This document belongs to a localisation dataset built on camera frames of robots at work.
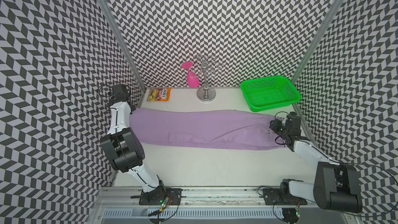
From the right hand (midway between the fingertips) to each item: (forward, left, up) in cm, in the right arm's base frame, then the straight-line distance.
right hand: (271, 125), depth 90 cm
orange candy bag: (+28, +72, -3) cm, 78 cm away
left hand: (+4, +85, +10) cm, 86 cm away
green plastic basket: (+32, -6, -7) cm, 33 cm away
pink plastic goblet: (+32, +48, +9) cm, 58 cm away
